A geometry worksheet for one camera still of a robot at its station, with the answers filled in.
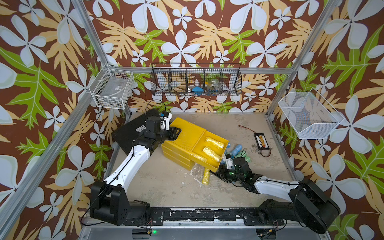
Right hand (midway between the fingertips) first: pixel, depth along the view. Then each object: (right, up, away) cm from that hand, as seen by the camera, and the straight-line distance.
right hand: (211, 172), depth 84 cm
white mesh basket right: (+55, +32, -2) cm, 64 cm away
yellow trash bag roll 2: (+1, +11, -5) cm, 12 cm away
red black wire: (+25, +27, +30) cm, 48 cm away
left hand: (-18, +25, -2) cm, 31 cm away
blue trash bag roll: (+14, +13, +15) cm, 24 cm away
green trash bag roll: (+24, +6, +10) cm, 27 cm away
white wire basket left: (-58, +48, +2) cm, 75 cm away
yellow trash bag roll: (+3, +17, -2) cm, 17 cm away
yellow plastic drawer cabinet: (-19, +12, -5) cm, 23 cm away
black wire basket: (-8, +58, +14) cm, 60 cm away
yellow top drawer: (-1, +6, -5) cm, 8 cm away
